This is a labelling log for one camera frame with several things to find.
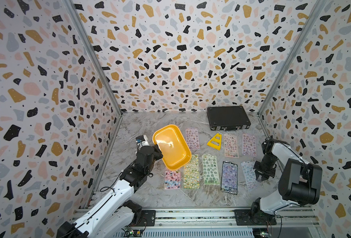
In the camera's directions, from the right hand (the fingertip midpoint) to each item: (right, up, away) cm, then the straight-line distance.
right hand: (259, 178), depth 83 cm
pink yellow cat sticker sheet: (-49, -2, +4) cm, 49 cm away
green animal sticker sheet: (-38, +1, +7) cm, 38 cm away
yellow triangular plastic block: (-20, +19, +21) cm, 34 cm away
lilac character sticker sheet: (+3, +17, +20) cm, 26 cm away
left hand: (-55, +20, -5) cm, 59 cm away
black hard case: (-7, +36, +37) cm, 52 cm away
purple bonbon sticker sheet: (-15, -1, +5) cm, 16 cm away
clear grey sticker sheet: (-3, 0, +4) cm, 6 cm away
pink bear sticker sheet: (-10, +16, +20) cm, 27 cm away
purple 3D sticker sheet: (-36, +21, +23) cm, 48 cm away
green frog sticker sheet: (-26, +3, +9) cm, 27 cm away
